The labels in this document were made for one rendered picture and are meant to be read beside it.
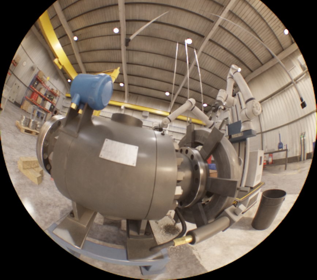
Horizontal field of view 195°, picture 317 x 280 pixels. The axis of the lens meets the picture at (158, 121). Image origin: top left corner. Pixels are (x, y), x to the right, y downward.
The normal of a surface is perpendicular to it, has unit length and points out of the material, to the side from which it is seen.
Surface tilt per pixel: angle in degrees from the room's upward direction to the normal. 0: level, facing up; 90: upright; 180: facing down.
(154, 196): 89
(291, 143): 90
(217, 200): 90
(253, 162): 90
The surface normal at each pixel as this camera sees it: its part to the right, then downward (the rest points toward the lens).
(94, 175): 0.29, -0.39
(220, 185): -0.95, -0.24
